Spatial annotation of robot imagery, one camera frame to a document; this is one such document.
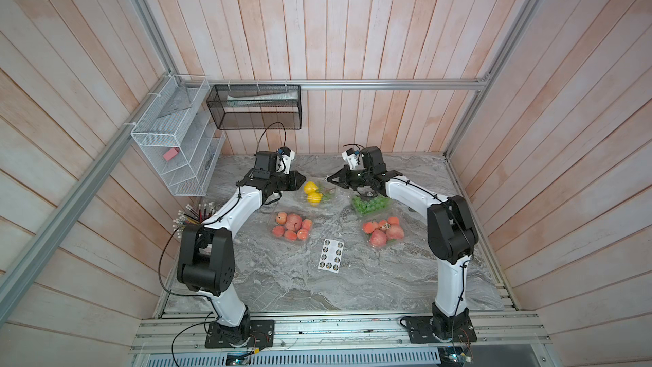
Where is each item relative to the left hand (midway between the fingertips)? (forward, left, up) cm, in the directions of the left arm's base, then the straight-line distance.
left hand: (304, 181), depth 89 cm
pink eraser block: (+2, +44, +11) cm, 45 cm away
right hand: (+2, -8, -1) cm, 8 cm away
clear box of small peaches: (-11, +5, -13) cm, 18 cm away
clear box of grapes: (-3, -28, -11) cm, 30 cm away
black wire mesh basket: (+34, +23, +1) cm, 41 cm away
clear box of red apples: (-13, -29, -13) cm, 35 cm away
